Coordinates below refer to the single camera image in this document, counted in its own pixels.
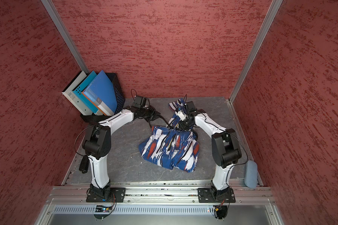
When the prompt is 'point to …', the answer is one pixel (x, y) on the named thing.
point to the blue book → (102, 91)
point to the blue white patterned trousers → (171, 146)
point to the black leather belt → (168, 124)
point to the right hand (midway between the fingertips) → (182, 126)
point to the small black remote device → (84, 164)
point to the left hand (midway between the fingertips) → (160, 115)
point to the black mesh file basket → (120, 98)
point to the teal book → (79, 89)
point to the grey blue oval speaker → (250, 174)
